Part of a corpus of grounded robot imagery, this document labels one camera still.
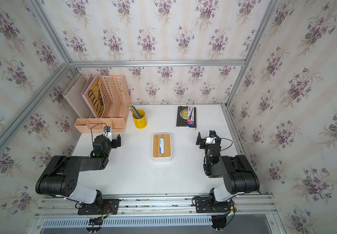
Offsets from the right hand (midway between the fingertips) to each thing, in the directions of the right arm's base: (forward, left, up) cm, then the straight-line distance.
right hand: (209, 133), depth 89 cm
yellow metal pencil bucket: (+12, +46, -6) cm, 48 cm away
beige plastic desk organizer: (+34, +71, -8) cm, 79 cm away
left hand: (0, +62, -3) cm, 62 cm away
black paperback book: (+17, +16, -10) cm, 25 cm away
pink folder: (+28, +77, +18) cm, 84 cm away
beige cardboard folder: (+16, +85, +17) cm, 88 cm away
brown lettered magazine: (+20, +75, +9) cm, 78 cm away
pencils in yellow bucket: (+16, +49, +2) cm, 52 cm away
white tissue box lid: (-9, +33, -5) cm, 35 cm away
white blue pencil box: (+20, +9, -8) cm, 23 cm away
